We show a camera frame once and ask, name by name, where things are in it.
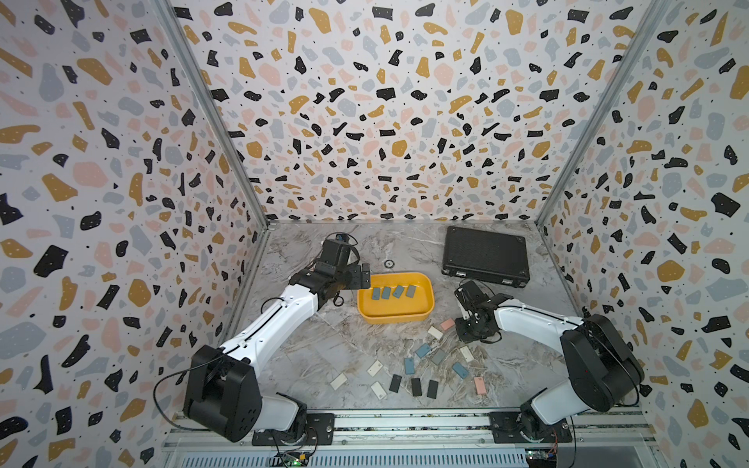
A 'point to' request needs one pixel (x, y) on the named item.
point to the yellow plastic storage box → (393, 310)
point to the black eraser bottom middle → (416, 387)
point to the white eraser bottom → (377, 390)
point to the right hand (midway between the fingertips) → (465, 333)
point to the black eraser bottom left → (395, 383)
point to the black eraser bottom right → (432, 390)
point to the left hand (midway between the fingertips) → (357, 271)
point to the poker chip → (389, 263)
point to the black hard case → (487, 255)
